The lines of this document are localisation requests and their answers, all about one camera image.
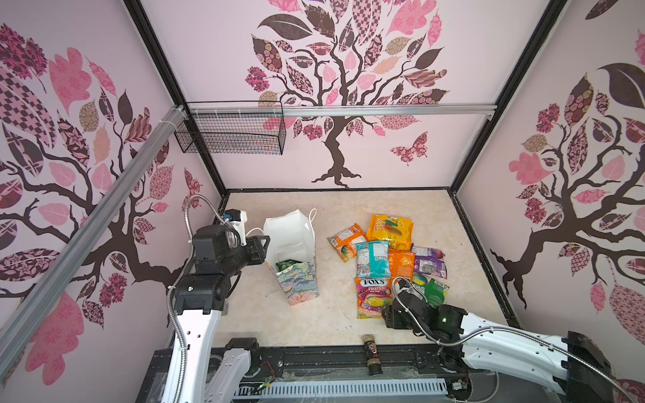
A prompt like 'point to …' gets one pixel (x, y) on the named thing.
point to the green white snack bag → (434, 292)
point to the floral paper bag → (292, 254)
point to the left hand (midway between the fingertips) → (265, 243)
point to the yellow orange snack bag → (395, 230)
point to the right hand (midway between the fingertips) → (386, 313)
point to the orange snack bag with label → (344, 242)
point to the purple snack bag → (429, 261)
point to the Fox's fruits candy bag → (374, 295)
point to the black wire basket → (233, 127)
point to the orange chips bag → (401, 264)
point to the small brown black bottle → (371, 354)
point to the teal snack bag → (373, 259)
